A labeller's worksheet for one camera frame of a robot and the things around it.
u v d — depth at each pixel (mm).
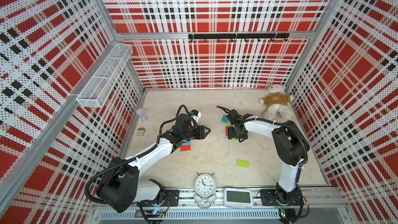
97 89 917
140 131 958
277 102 1035
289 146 499
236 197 706
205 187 736
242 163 849
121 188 410
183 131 659
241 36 893
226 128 984
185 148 886
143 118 1016
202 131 766
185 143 734
